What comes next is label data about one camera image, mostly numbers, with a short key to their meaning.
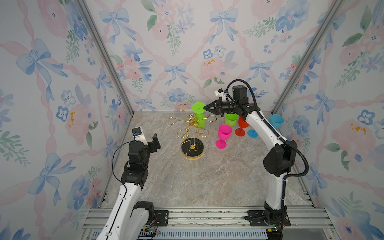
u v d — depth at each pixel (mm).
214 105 752
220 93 781
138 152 546
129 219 568
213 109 748
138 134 628
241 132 1078
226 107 732
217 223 733
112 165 949
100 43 804
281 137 533
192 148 977
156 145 703
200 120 817
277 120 973
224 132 884
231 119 950
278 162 532
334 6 690
